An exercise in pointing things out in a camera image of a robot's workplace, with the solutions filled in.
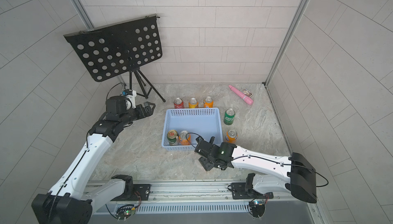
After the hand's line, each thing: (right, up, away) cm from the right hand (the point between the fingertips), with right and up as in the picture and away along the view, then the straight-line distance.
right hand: (207, 161), depth 76 cm
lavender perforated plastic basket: (-2, +16, +17) cm, 24 cm away
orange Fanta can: (+13, +12, +3) cm, 18 cm away
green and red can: (-19, +12, +3) cm, 22 cm away
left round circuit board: (-36, -18, -11) cm, 42 cm away
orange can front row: (-12, +10, +3) cm, 16 cm away
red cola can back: (-17, +28, +17) cm, 37 cm away
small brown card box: (+30, +36, +35) cm, 58 cm away
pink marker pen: (+27, +31, +29) cm, 50 cm away
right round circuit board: (+23, -18, -8) cm, 30 cm away
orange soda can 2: (+1, +29, +18) cm, 34 cm away
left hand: (-28, +28, 0) cm, 40 cm away
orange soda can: (-8, +28, +17) cm, 34 cm away
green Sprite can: (+13, +21, +12) cm, 27 cm away
